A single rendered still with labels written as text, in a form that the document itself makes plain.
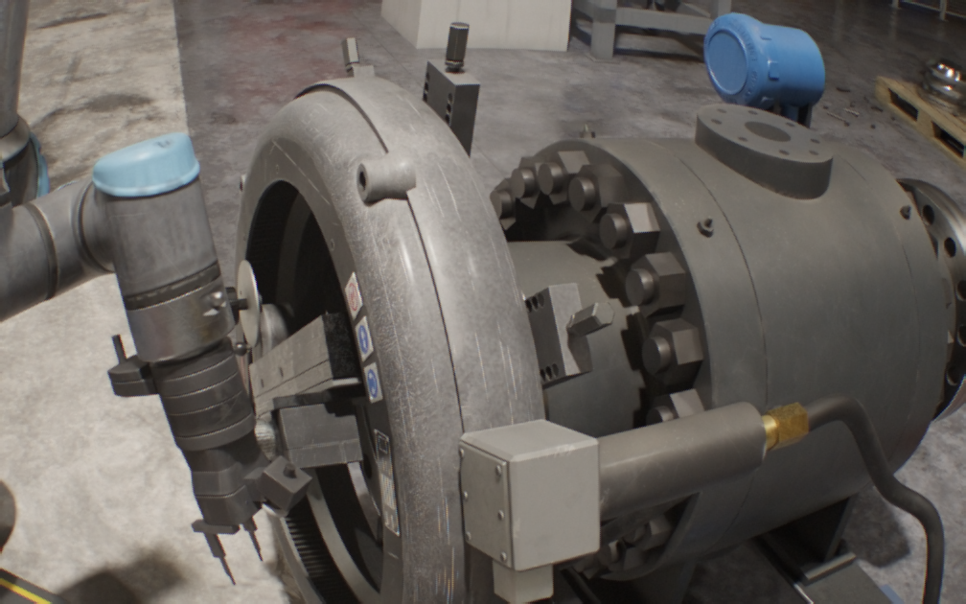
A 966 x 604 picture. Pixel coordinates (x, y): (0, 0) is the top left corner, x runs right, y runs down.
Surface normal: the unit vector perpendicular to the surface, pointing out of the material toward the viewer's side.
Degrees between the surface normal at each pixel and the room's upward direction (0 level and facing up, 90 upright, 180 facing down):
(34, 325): 0
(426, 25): 90
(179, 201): 65
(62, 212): 31
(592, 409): 70
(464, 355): 51
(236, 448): 75
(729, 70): 90
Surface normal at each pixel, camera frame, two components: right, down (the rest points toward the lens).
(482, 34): 0.29, 0.48
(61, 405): 0.09, -0.88
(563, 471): 0.40, 0.10
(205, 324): 0.73, -0.01
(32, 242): 0.68, -0.28
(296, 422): 0.37, -0.18
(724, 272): 0.32, -0.40
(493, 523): -0.91, 0.12
